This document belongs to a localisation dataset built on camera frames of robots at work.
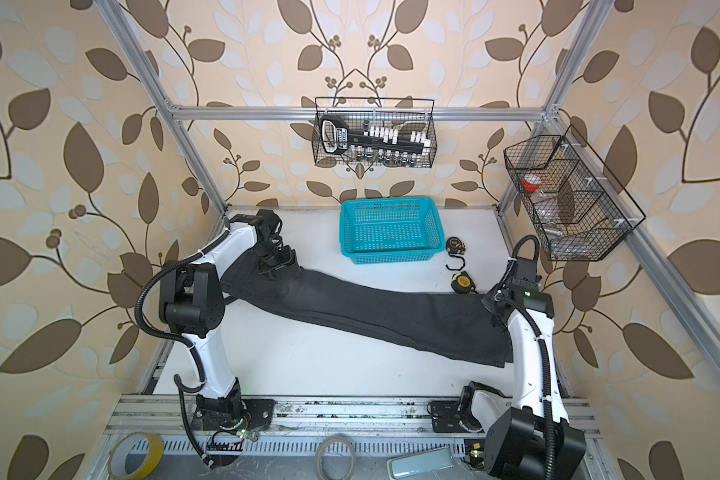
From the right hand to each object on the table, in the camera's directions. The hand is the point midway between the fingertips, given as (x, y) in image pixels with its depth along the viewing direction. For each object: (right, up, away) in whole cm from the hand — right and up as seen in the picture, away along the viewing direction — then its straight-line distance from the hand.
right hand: (498, 309), depth 78 cm
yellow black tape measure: (-4, +4, +18) cm, 19 cm away
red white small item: (+13, +36, +9) cm, 39 cm away
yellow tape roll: (-91, -30, -12) cm, 97 cm away
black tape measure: (-4, +16, +27) cm, 31 cm away
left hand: (-58, +9, +14) cm, 61 cm away
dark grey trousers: (-8, -4, +2) cm, 9 cm away
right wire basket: (+18, +26, -5) cm, 32 cm away
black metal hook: (-4, +8, +24) cm, 25 cm away
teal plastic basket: (-32, +22, +36) cm, 53 cm away
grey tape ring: (-46, -31, -8) cm, 56 cm away
